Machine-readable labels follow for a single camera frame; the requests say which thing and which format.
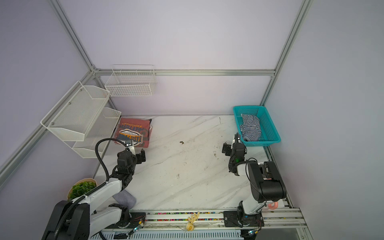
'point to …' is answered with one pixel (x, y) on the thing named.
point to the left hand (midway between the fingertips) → (133, 151)
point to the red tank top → (137, 130)
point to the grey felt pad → (124, 199)
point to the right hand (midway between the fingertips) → (232, 142)
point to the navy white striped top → (250, 128)
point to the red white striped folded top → (137, 130)
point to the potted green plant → (81, 188)
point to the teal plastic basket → (269, 133)
